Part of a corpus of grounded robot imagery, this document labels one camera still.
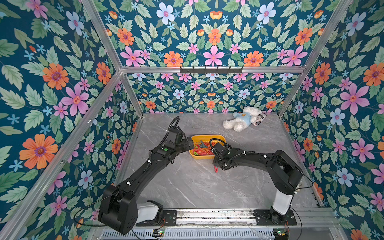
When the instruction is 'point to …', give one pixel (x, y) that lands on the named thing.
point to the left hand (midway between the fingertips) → (189, 142)
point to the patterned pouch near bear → (260, 118)
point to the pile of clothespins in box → (202, 148)
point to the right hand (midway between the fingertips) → (215, 162)
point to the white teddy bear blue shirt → (241, 120)
